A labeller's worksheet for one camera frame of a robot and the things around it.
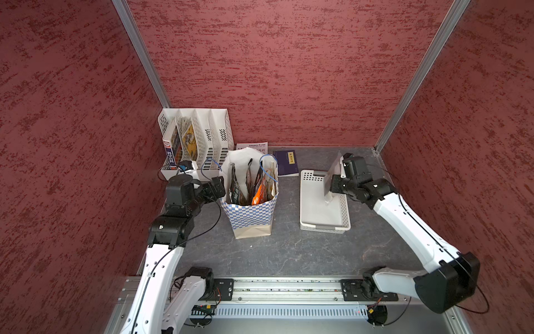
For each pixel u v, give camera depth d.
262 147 1.19
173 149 0.97
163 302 0.41
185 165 0.58
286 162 1.13
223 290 0.74
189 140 1.00
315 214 0.92
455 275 0.38
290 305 0.74
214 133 1.11
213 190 0.62
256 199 0.71
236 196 0.85
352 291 0.74
